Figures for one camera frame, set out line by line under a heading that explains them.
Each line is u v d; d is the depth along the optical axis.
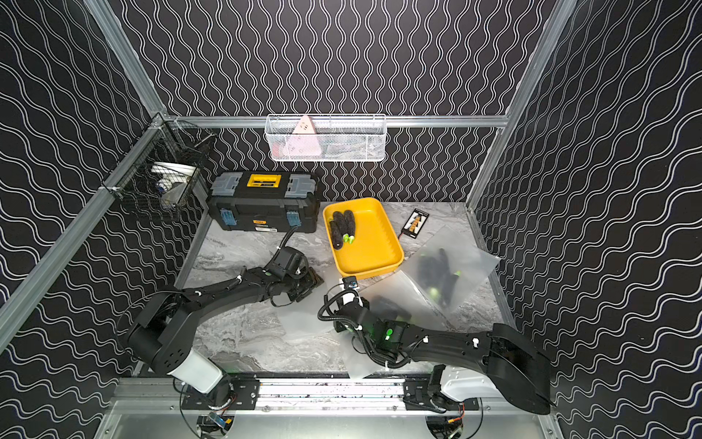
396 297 0.93
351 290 0.67
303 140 0.90
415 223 1.13
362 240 1.07
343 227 1.10
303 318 0.83
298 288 0.78
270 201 0.98
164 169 0.78
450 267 0.98
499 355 0.43
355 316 0.57
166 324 0.50
